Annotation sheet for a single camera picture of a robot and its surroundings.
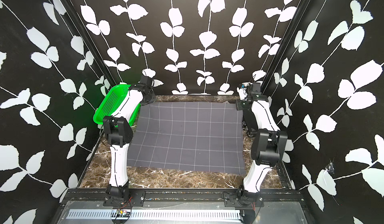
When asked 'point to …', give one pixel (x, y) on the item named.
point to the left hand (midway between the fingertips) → (151, 97)
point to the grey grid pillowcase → (199, 136)
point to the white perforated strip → (153, 214)
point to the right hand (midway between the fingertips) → (238, 100)
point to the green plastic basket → (112, 99)
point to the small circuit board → (122, 213)
